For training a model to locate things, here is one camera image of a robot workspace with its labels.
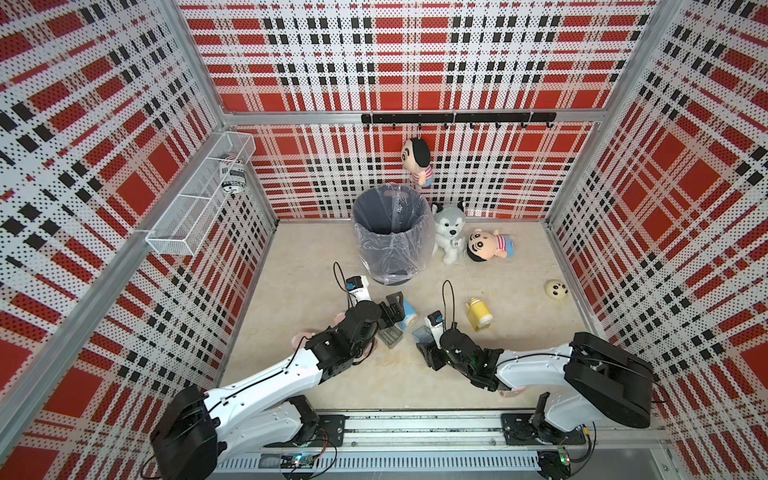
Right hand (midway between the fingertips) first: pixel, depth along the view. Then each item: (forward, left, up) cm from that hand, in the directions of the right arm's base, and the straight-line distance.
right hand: (430, 339), depth 87 cm
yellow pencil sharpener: (+5, -15, +5) cm, 16 cm away
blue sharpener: (+5, +5, +5) cm, 9 cm away
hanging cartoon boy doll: (+45, +3, +32) cm, 55 cm away
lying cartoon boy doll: (+31, -20, +6) cm, 38 cm away
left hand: (+6, +10, +15) cm, 19 cm away
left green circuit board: (-29, +31, 0) cm, 43 cm away
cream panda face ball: (+16, -42, +1) cm, 45 cm away
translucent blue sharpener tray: (+1, +2, +1) cm, 2 cm away
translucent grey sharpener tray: (+2, +12, -3) cm, 12 cm away
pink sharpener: (-15, -20, 0) cm, 25 cm away
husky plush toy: (+32, -8, +13) cm, 35 cm away
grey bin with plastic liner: (+34, +10, +12) cm, 37 cm away
